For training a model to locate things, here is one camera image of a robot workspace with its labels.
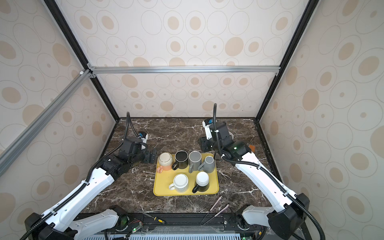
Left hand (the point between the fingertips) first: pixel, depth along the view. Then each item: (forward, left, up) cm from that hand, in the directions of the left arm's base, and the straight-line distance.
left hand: (153, 149), depth 76 cm
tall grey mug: (0, -22, -11) cm, 24 cm away
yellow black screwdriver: (-28, -2, -20) cm, 34 cm away
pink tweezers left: (-27, -27, -20) cm, 43 cm away
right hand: (+3, -25, +5) cm, 26 cm away
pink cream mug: (0, -4, -12) cm, 13 cm away
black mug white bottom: (-13, -26, -12) cm, 31 cm away
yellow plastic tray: (-9, -2, -21) cm, 23 cm away
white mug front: (-13, -14, -14) cm, 24 cm away
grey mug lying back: (-2, -29, -15) cm, 33 cm away
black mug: (+2, -14, -13) cm, 19 cm away
